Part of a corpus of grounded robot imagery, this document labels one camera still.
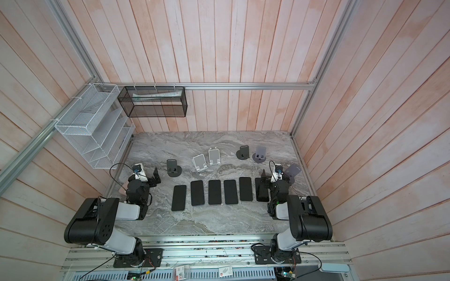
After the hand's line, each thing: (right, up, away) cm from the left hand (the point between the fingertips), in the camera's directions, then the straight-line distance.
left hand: (148, 171), depth 91 cm
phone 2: (+26, -13, +2) cm, 29 cm away
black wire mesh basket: (0, +39, +6) cm, 40 cm away
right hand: (+67, +1, 0) cm, 67 cm away
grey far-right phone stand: (+62, +8, +13) cm, 64 cm away
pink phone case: (-15, -10, +2) cm, 18 cm away
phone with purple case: (+35, -12, +2) cm, 37 cm away
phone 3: (+52, -10, +4) cm, 53 cm away
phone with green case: (+44, -12, +2) cm, 45 cm away
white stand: (+26, +4, +8) cm, 27 cm away
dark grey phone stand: (+52, +9, +13) cm, 54 cm away
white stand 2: (+34, +7, +14) cm, 38 cm away
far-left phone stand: (+11, 0, +6) cm, 13 cm away
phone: (+16, -13, +2) cm, 21 cm away
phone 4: (+61, -11, +1) cm, 62 cm away
